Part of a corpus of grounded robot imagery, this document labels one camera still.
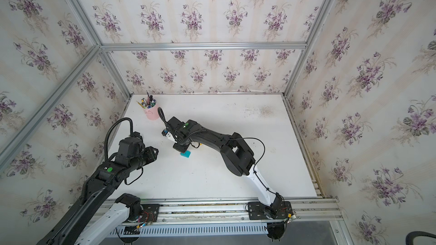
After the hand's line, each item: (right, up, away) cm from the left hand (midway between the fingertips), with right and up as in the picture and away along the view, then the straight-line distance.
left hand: (158, 152), depth 78 cm
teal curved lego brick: (+11, -4, +12) cm, 17 cm away
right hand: (+9, 0, +12) cm, 15 cm away
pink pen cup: (-12, +18, +24) cm, 32 cm away
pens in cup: (-15, +24, +26) cm, 39 cm away
